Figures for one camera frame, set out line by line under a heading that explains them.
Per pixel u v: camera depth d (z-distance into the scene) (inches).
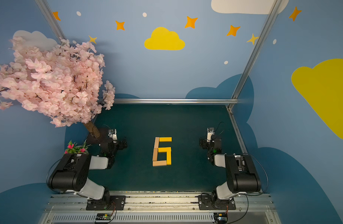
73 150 30.0
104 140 39.5
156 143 38.7
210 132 33.0
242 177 17.8
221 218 28.7
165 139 39.7
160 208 29.0
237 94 44.5
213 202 26.6
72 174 17.9
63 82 20.3
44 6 27.0
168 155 35.9
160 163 34.9
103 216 28.3
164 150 37.9
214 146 29.0
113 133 32.3
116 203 29.0
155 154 36.5
